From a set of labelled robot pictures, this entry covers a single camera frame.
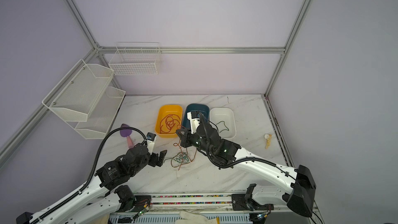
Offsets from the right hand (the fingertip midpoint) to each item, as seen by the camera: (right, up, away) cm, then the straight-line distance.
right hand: (174, 132), depth 66 cm
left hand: (-11, -10, +10) cm, 18 cm away
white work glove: (+6, -40, +4) cm, 41 cm away
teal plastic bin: (+13, +10, +41) cm, 44 cm away
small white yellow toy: (+53, -8, +30) cm, 62 cm away
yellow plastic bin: (-16, +9, +41) cm, 45 cm away
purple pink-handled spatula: (-37, -6, +33) cm, 50 cm away
